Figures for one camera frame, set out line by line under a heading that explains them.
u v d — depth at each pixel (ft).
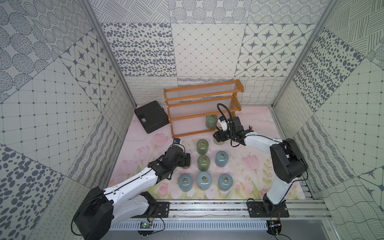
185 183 2.45
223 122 2.84
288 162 1.60
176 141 2.44
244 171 2.89
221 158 2.75
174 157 2.06
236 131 2.49
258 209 2.44
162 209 2.41
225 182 2.50
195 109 3.61
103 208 1.33
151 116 3.61
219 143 2.93
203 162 2.71
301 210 2.50
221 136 2.81
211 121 3.32
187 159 2.55
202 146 2.94
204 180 2.45
